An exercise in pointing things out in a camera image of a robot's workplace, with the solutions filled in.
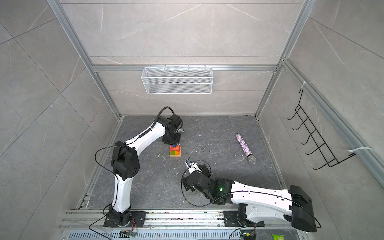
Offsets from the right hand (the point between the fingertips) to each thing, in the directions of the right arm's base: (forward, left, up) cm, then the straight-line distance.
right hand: (190, 171), depth 75 cm
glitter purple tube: (+12, -38, -12) cm, 42 cm away
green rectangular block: (+18, +12, -12) cm, 24 cm away
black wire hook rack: (+2, -59, +16) cm, 61 cm away
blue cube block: (+19, +11, -5) cm, 22 cm away
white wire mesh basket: (+59, +8, +15) cm, 61 cm away
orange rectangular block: (+19, +10, -8) cm, 23 cm away
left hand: (+23, +9, -4) cm, 25 cm away
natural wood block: (+16, +10, -13) cm, 23 cm away
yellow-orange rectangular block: (+18, +9, -12) cm, 23 cm away
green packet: (-27, -41, -14) cm, 51 cm away
